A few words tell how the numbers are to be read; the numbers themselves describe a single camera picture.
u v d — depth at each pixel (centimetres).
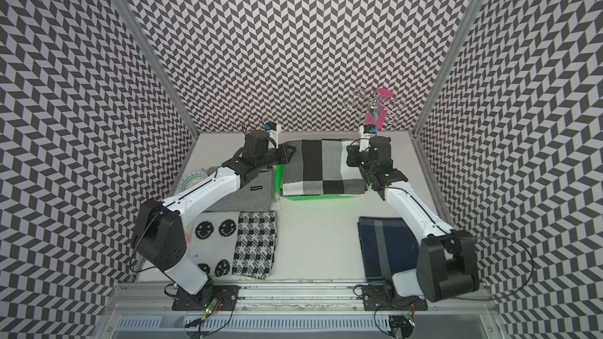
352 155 74
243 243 81
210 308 69
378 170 63
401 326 83
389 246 82
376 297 73
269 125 76
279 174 91
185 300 72
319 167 87
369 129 71
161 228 44
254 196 91
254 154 64
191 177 96
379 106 89
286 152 81
